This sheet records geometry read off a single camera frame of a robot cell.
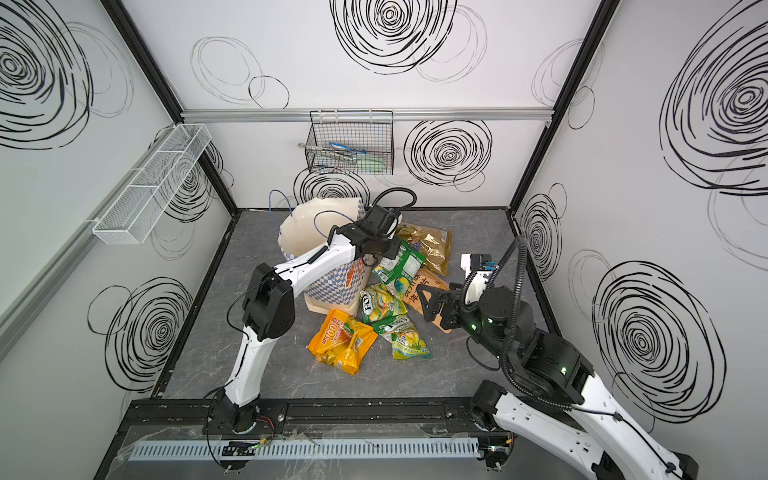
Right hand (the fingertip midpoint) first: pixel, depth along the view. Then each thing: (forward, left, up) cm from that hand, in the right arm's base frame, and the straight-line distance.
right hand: (430, 287), depth 60 cm
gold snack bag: (+33, -6, -27) cm, 43 cm away
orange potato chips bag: (+21, -5, -31) cm, 37 cm away
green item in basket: (+41, +20, +1) cm, 46 cm away
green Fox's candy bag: (+20, +6, -24) cm, 32 cm away
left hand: (+27, +5, -20) cm, 34 cm away
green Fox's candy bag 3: (-1, +4, -27) cm, 28 cm away
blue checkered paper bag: (+29, +33, -13) cm, 46 cm away
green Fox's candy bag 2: (+11, +12, -28) cm, 33 cm away
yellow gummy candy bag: (-1, +22, -27) cm, 35 cm away
